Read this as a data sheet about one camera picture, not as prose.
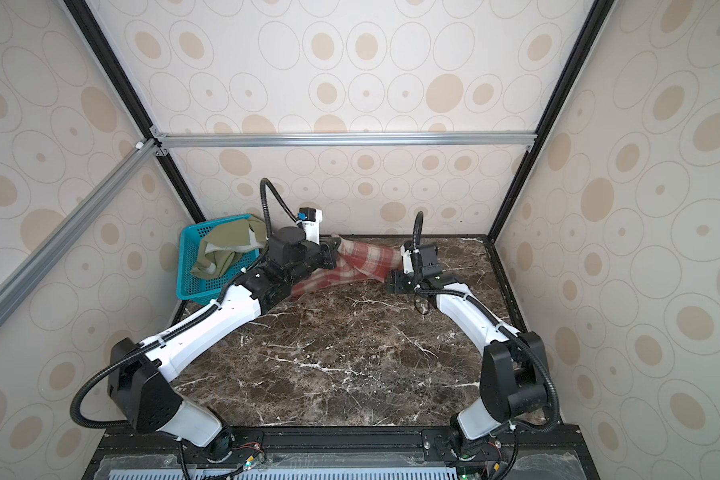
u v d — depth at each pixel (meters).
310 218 0.65
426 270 0.67
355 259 0.80
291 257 0.57
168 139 0.91
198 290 0.95
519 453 0.71
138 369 0.44
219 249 1.02
